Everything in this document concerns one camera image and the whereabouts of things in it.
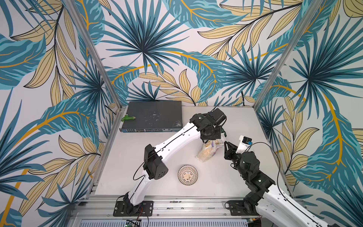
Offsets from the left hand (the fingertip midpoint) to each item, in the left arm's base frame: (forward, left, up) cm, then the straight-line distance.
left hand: (215, 137), depth 77 cm
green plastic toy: (+26, +60, -16) cm, 67 cm away
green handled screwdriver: (+18, -12, -19) cm, 29 cm away
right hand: (-4, -2, -1) cm, 5 cm away
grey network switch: (+29, +41, -16) cm, 52 cm away
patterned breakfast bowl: (-14, +14, -20) cm, 28 cm away
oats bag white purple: (-3, +3, -8) cm, 9 cm away
